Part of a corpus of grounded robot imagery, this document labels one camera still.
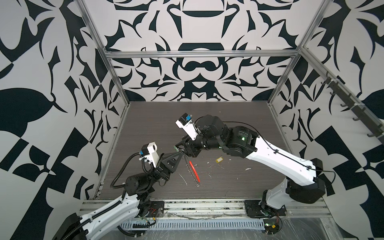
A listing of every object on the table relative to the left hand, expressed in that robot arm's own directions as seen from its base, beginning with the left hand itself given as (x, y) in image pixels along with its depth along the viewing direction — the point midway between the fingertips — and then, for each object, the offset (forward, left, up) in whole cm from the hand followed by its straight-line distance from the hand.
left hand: (181, 153), depth 53 cm
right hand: (+5, +1, -2) cm, 6 cm away
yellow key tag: (+13, -21, -37) cm, 45 cm away
